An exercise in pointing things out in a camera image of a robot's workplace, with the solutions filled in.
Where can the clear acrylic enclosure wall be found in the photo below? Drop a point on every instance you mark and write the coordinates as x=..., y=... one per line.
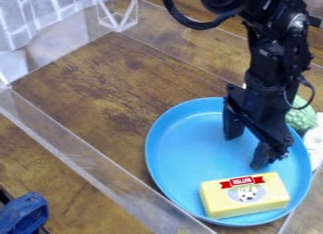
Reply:
x=82, y=91

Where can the blue clamp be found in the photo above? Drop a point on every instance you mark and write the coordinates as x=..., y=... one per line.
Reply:
x=25, y=214

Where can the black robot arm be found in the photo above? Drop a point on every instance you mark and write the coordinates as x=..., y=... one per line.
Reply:
x=277, y=26

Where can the grey checked cloth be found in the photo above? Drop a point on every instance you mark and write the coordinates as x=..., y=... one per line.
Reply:
x=24, y=17

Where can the blue round plate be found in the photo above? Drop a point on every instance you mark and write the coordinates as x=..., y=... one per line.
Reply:
x=188, y=153

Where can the green bitter gourd toy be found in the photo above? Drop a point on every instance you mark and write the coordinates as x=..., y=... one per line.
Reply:
x=302, y=119

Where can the white oval toy object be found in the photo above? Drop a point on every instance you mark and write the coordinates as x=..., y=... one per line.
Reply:
x=314, y=142

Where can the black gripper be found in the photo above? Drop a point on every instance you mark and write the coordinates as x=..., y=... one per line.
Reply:
x=258, y=107

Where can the yellow butter box toy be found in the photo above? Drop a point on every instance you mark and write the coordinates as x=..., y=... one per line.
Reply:
x=244, y=195

